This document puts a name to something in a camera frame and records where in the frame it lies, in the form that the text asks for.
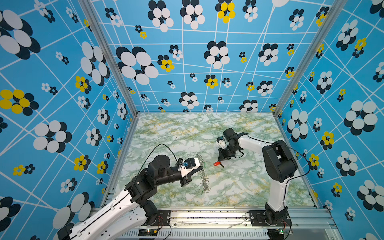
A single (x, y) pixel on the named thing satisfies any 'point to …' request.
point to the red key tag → (217, 163)
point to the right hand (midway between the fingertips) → (220, 159)
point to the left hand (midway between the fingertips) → (201, 166)
